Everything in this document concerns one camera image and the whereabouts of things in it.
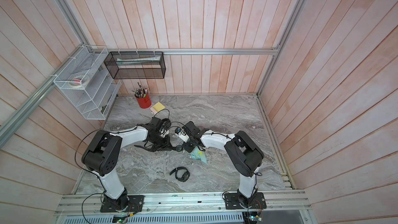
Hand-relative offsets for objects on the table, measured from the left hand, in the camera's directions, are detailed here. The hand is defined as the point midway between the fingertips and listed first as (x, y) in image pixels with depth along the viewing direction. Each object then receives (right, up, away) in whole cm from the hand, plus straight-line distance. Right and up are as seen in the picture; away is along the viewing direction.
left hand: (172, 149), depth 91 cm
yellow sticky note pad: (-14, +26, +23) cm, 37 cm away
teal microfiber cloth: (+15, -1, -5) cm, 16 cm away
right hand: (+9, +3, +3) cm, 10 cm away
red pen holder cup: (-23, +29, +20) cm, 42 cm away
